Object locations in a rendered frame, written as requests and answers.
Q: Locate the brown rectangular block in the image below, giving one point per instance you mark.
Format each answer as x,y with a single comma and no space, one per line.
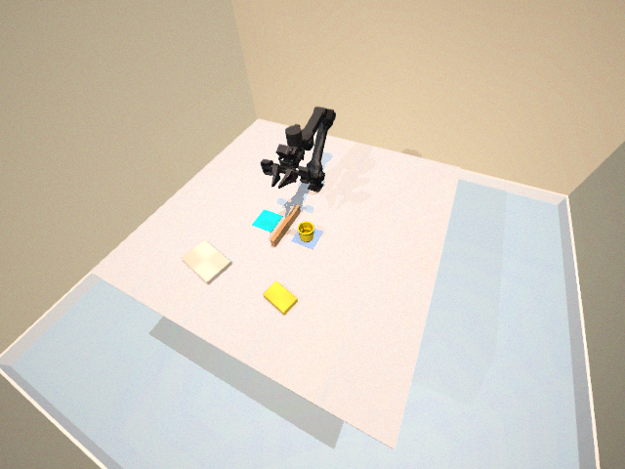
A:
286,224

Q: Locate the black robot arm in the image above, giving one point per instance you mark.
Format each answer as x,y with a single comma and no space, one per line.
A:
300,140

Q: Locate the cream rectangular block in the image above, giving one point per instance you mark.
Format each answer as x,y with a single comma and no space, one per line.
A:
207,262

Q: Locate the yellow rectangular block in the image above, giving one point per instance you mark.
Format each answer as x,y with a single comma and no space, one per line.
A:
280,297

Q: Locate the yellow cup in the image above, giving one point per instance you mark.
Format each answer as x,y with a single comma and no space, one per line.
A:
305,230

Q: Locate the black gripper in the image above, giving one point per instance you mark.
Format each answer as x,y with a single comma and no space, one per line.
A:
287,168

